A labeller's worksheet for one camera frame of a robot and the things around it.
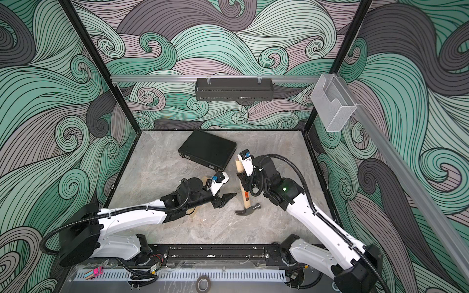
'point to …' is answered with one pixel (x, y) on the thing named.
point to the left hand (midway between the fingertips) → (231, 185)
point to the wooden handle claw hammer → (245, 198)
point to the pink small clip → (98, 271)
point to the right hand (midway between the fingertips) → (239, 172)
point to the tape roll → (207, 282)
